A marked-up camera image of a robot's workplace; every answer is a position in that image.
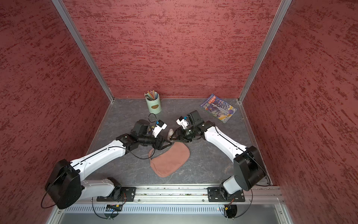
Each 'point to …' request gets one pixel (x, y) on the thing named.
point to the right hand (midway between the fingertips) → (173, 141)
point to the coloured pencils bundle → (151, 95)
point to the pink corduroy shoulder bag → (170, 161)
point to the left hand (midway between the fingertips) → (167, 144)
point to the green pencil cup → (154, 106)
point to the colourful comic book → (218, 108)
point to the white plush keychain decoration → (170, 133)
